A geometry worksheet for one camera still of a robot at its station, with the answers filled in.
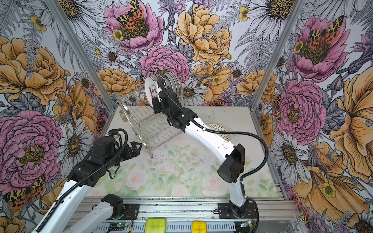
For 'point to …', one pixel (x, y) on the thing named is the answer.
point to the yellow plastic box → (199, 226)
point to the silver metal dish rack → (152, 129)
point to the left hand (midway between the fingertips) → (134, 152)
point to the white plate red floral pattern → (151, 90)
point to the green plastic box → (155, 225)
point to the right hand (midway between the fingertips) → (156, 100)
